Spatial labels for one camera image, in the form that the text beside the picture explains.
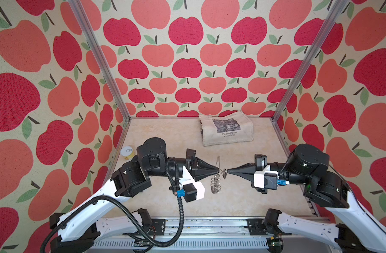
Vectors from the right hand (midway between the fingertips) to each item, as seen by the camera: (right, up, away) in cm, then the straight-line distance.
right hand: (233, 162), depth 46 cm
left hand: (-5, -1, -1) cm, 5 cm away
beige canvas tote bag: (+16, +12, +59) cm, 62 cm away
